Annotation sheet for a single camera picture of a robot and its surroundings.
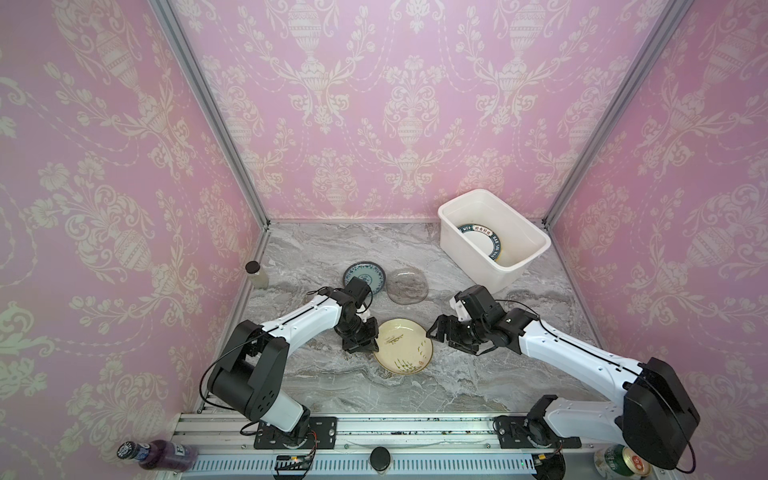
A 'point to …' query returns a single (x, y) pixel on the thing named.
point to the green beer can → (617, 461)
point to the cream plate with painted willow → (403, 346)
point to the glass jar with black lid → (259, 278)
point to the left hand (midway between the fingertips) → (380, 349)
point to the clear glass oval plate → (407, 286)
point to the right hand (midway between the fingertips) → (436, 338)
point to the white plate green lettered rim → (484, 238)
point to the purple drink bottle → (162, 455)
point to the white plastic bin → (522, 243)
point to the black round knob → (380, 458)
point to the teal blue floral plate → (368, 272)
